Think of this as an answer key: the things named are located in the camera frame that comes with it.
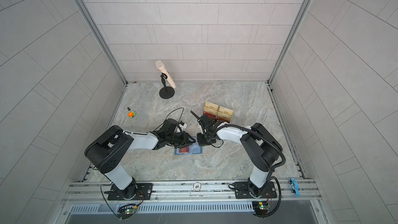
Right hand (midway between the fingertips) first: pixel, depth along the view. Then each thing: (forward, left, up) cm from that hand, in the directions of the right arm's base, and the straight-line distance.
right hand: (198, 144), depth 87 cm
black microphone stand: (+38, +22, +4) cm, 44 cm away
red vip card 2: (+14, -8, +7) cm, 18 cm away
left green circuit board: (-29, +31, +4) cm, 43 cm away
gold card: (+15, -17, +10) cm, 25 cm away
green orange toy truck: (+20, +41, +5) cm, 46 cm away
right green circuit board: (-31, -27, -1) cm, 41 cm away
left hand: (0, 0, +3) cm, 3 cm away
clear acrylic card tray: (+15, -14, +8) cm, 22 cm away
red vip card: (-4, +8, +3) cm, 9 cm away
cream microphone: (+37, +19, +27) cm, 49 cm away
